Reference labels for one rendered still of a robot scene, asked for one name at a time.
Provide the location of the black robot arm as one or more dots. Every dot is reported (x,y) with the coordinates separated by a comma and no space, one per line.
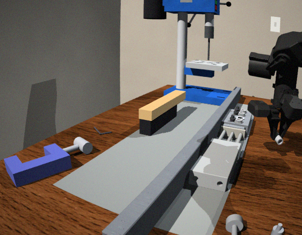
(285,59)

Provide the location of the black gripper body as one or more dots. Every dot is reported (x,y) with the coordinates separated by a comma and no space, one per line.
(261,109)

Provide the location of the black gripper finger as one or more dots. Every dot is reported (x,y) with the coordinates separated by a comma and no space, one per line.
(273,124)
(285,124)

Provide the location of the blue c-clamp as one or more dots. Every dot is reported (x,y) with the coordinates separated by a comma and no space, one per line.
(55,160)

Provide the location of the white cylinder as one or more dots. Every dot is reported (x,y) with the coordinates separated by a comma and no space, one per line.
(278,139)

